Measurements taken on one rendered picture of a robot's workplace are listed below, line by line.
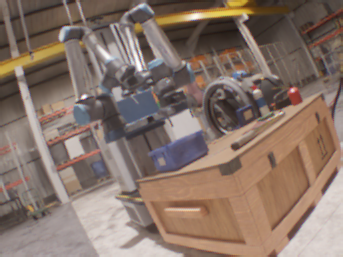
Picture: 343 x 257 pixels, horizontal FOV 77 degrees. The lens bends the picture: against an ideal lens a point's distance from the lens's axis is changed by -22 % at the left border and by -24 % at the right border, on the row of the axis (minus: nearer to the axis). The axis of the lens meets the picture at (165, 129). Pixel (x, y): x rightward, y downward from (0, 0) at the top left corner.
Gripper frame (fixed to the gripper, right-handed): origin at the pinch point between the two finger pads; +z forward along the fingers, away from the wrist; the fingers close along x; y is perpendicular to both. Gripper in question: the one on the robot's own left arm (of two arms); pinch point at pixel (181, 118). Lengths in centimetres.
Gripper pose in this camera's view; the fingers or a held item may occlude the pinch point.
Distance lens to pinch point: 139.6
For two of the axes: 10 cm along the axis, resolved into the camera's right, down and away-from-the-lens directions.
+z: 4.1, 9.1, -0.3
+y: 3.3, -1.8, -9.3
